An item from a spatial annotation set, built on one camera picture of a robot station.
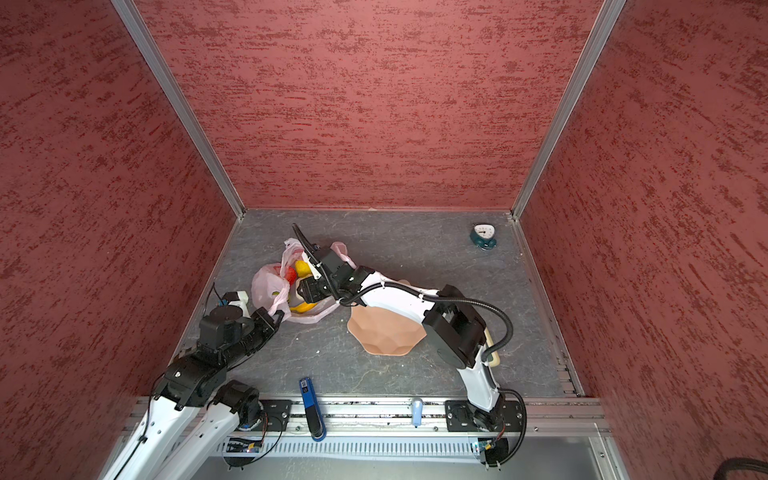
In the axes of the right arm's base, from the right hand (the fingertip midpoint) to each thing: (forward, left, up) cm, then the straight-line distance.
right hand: (307, 293), depth 83 cm
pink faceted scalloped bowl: (-8, -22, -12) cm, 26 cm away
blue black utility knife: (-30, -5, -10) cm, 32 cm away
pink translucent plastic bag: (-5, +6, +7) cm, 11 cm away
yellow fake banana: (+13, +5, -8) cm, 16 cm away
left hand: (-9, +3, +2) cm, 10 cm away
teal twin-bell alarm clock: (+28, -60, -10) cm, 67 cm away
